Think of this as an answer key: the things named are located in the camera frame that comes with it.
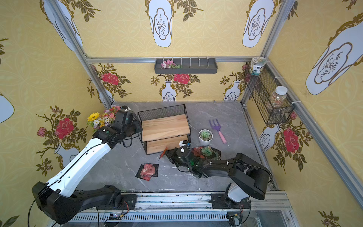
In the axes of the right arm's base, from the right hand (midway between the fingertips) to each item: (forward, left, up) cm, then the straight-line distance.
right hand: (165, 149), depth 82 cm
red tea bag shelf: (-10, +12, -10) cm, 18 cm away
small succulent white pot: (+11, -24, -3) cm, 26 cm away
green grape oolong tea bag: (+3, -28, -9) cm, 29 cm away
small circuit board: (-32, +24, -13) cm, 42 cm away
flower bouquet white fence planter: (+14, +43, +8) cm, 45 cm away
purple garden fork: (+24, -34, -11) cm, 44 cm away
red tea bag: (+3, +3, -11) cm, 12 cm away
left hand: (+9, +17, +13) cm, 23 cm away
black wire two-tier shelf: (+10, +2, +5) cm, 11 cm away
